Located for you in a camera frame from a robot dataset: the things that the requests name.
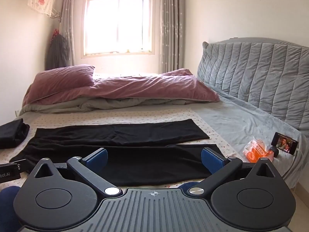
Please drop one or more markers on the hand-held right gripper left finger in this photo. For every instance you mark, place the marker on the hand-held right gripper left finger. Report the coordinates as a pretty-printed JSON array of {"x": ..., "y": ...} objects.
[{"x": 97, "y": 160}]

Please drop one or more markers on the black pants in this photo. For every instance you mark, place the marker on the black pants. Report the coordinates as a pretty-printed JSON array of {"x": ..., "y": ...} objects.
[{"x": 144, "y": 164}]

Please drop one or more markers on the cherry print blanket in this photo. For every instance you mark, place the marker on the cherry print blanket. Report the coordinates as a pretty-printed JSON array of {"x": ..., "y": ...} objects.
[{"x": 72, "y": 119}]

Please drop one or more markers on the pink pillow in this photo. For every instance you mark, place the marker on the pink pillow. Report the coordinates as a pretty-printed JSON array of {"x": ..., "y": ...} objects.
[{"x": 60, "y": 77}]

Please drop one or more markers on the dark hanging coat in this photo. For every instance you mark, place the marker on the dark hanging coat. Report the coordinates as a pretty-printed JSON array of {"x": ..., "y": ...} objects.
[{"x": 57, "y": 53}]

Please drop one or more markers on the folded black cloth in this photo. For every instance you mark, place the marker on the folded black cloth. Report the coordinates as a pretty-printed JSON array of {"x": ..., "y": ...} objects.
[{"x": 10, "y": 135}]

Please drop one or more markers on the window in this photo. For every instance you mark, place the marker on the window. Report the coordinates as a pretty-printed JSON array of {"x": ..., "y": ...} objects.
[{"x": 118, "y": 24}]

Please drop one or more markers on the grey quilted headboard cover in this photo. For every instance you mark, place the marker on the grey quilted headboard cover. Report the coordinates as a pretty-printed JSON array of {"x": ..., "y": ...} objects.
[{"x": 260, "y": 77}]

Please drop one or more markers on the grey bed sheet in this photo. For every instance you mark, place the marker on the grey bed sheet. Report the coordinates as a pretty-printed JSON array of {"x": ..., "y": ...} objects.
[{"x": 241, "y": 116}]

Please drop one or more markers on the grey curtain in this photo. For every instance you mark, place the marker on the grey curtain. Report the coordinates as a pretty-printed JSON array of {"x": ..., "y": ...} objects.
[
  {"x": 171, "y": 29},
  {"x": 67, "y": 29}
]

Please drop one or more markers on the orange white plastic bag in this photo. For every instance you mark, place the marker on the orange white plastic bag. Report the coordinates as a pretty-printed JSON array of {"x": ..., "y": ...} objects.
[{"x": 256, "y": 151}]

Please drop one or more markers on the person's blue clothing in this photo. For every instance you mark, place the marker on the person's blue clothing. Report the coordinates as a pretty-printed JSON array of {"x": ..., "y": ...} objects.
[{"x": 7, "y": 205}]

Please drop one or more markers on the grey duvet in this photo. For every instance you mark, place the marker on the grey duvet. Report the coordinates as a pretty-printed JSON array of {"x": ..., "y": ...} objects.
[{"x": 72, "y": 105}]

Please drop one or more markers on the smartphone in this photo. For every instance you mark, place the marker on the smartphone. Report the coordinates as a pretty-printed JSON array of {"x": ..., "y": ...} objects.
[{"x": 286, "y": 143}]

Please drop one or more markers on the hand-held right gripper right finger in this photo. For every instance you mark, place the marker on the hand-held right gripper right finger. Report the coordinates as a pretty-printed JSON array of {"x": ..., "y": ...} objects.
[{"x": 212, "y": 160}]

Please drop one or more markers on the pink duvet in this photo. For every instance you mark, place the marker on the pink duvet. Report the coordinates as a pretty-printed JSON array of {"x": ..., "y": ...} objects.
[{"x": 149, "y": 87}]

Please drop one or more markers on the black phone stand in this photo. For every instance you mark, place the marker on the black phone stand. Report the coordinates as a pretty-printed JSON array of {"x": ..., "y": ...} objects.
[{"x": 275, "y": 151}]

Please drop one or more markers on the red hanging ornament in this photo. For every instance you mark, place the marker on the red hanging ornament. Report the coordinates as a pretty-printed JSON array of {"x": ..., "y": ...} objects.
[{"x": 56, "y": 32}]

